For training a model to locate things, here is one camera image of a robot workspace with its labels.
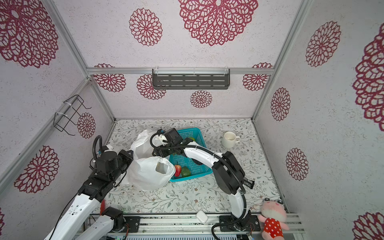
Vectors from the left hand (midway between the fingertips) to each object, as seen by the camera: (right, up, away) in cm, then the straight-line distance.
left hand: (134, 152), depth 76 cm
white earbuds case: (+35, -33, 0) cm, 48 cm away
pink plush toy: (+69, -30, -4) cm, 75 cm away
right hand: (+10, +1, +10) cm, 14 cm away
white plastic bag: (+7, -9, -3) cm, 12 cm away
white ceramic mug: (+55, +5, +26) cm, 61 cm away
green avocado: (+26, -13, +12) cm, 31 cm away
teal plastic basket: (+33, -13, +17) cm, 39 cm away
